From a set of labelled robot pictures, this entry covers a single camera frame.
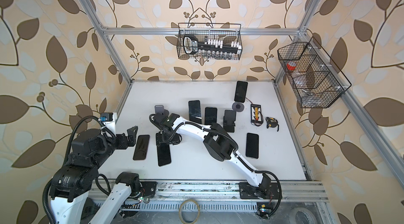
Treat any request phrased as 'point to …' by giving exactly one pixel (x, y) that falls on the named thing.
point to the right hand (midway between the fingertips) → (163, 145)
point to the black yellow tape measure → (272, 122)
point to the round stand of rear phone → (238, 107)
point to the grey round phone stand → (160, 109)
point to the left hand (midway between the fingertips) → (126, 126)
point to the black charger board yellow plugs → (256, 115)
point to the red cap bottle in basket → (291, 65)
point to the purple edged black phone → (252, 145)
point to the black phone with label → (194, 112)
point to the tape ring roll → (181, 214)
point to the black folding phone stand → (229, 120)
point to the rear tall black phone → (241, 91)
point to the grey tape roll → (310, 216)
